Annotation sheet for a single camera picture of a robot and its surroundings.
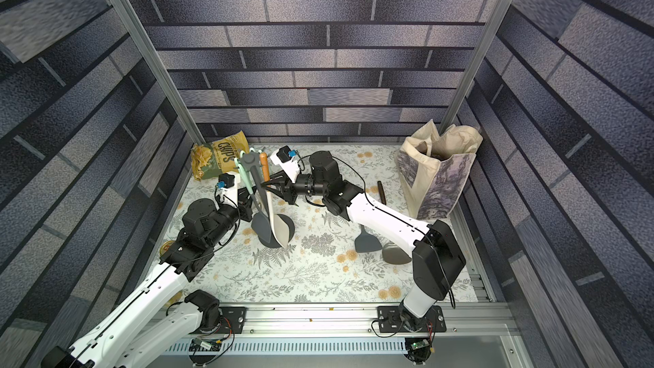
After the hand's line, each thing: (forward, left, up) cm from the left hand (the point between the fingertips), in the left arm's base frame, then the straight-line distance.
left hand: (254, 186), depth 73 cm
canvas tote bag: (+8, -55, 0) cm, 55 cm away
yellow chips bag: (+26, +28, -18) cm, 42 cm away
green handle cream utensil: (-4, 0, +7) cm, 8 cm away
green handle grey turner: (-6, -35, -25) cm, 44 cm away
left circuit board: (-36, +14, -28) cm, 48 cm away
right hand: (-1, -3, +4) cm, 5 cm away
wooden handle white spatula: (-4, -6, -17) cm, 18 cm away
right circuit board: (-37, -49, -30) cm, 68 cm away
